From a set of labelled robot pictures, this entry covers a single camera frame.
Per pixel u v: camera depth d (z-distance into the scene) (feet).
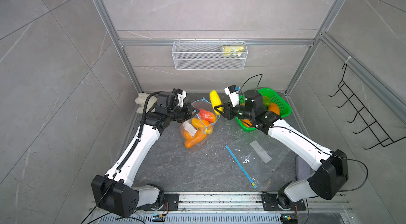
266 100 3.52
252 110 1.91
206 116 2.68
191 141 2.90
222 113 2.27
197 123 2.68
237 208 2.39
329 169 1.31
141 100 3.29
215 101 2.35
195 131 2.60
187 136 2.73
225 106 2.29
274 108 3.44
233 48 2.75
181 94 2.25
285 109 3.38
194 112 2.36
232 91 2.15
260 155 2.89
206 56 3.29
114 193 1.24
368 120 2.12
